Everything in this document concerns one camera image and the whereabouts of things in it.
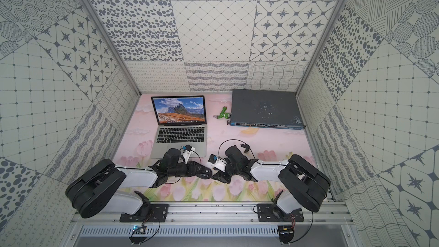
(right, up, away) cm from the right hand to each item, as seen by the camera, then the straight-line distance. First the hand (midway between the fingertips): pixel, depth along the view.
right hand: (216, 172), depth 84 cm
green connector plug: (+3, +28, +23) cm, 37 cm away
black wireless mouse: (-5, 0, -1) cm, 5 cm away
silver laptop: (-22, +24, +17) cm, 37 cm away
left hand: (-8, +3, +2) cm, 8 cm away
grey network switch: (+31, +32, +23) cm, 50 cm away
